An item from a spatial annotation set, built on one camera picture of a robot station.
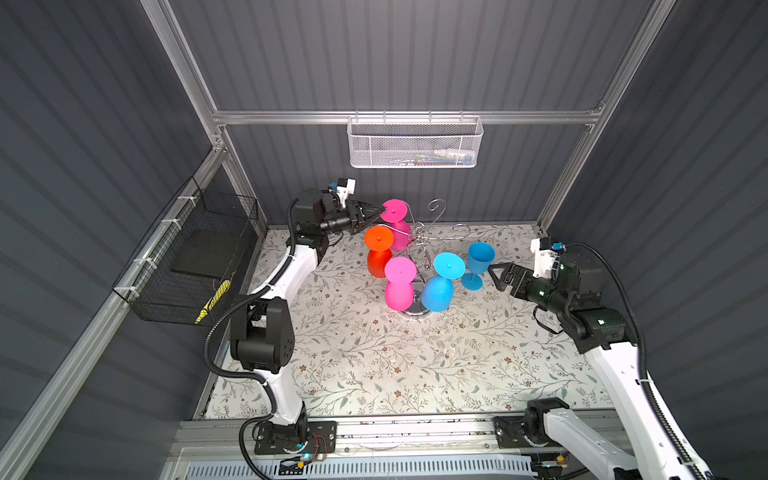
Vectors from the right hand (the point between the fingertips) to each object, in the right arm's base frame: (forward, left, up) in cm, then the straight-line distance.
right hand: (506, 273), depth 71 cm
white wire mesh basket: (+73, +19, -7) cm, 76 cm away
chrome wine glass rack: (-1, +21, -14) cm, 25 cm away
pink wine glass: (+16, +27, +5) cm, 32 cm away
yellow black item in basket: (-10, +66, +5) cm, 67 cm away
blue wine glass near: (-2, +16, -4) cm, 17 cm away
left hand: (+16, +29, +7) cm, 34 cm away
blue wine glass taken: (+17, +1, -14) cm, 22 cm away
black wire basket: (-7, +81, +3) cm, 81 cm away
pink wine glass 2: (-1, +26, -6) cm, 27 cm away
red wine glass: (+8, +31, +4) cm, 32 cm away
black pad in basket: (+7, +77, +1) cm, 77 cm away
